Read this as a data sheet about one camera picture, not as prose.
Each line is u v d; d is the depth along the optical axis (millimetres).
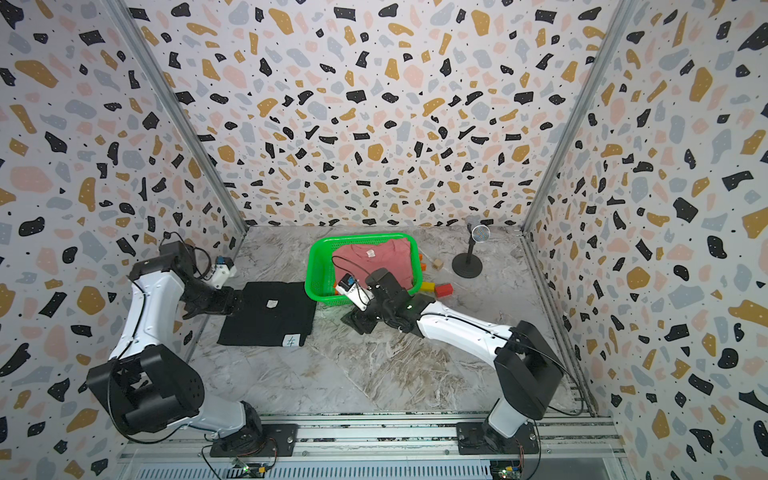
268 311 973
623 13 712
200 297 663
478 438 742
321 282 1032
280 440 733
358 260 1053
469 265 1092
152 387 423
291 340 897
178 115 864
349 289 693
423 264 1065
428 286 1026
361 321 712
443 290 1032
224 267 749
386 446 732
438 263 1097
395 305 628
